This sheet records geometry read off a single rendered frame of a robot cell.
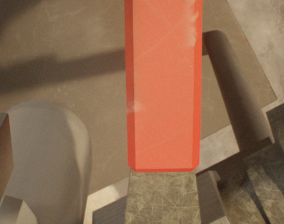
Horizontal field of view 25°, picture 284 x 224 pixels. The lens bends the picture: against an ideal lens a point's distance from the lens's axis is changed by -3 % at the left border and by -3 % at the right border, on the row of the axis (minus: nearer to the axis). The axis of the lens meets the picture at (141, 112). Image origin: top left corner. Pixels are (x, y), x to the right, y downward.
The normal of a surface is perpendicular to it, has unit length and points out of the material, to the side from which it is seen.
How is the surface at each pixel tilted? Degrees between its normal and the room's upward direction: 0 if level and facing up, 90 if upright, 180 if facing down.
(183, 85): 0
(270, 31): 0
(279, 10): 0
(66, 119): 90
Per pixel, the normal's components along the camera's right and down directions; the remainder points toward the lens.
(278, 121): -0.48, -0.74
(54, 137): 0.54, -0.78
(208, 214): -0.43, -0.52
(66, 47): 0.00, 0.37
